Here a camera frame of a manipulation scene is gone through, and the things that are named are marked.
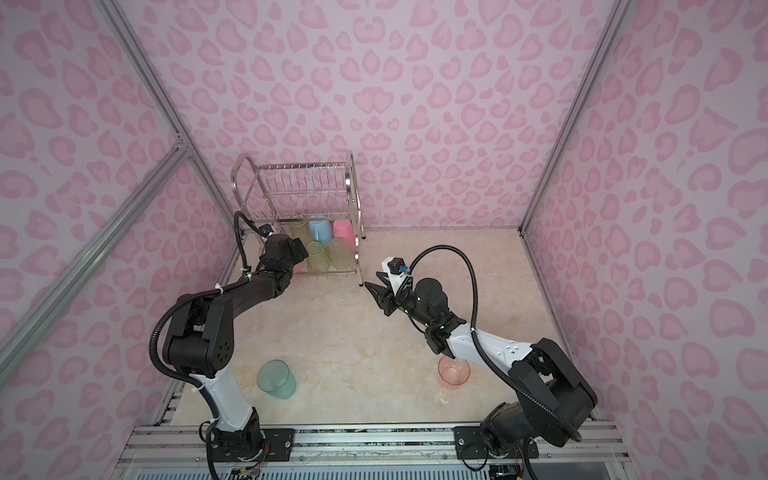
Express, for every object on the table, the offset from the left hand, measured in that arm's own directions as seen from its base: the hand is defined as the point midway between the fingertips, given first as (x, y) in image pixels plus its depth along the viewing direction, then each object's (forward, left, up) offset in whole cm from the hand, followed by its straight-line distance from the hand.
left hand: (290, 240), depth 97 cm
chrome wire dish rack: (+22, -5, -4) cm, 23 cm away
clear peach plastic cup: (-38, -50, -14) cm, 64 cm away
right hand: (-21, -28, +8) cm, 36 cm away
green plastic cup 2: (-4, -9, -4) cm, 10 cm away
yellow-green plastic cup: (-3, -16, -4) cm, 17 cm away
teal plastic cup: (-39, -1, -11) cm, 41 cm away
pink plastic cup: (+6, -17, -1) cm, 18 cm away
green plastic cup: (+9, -1, -5) cm, 11 cm away
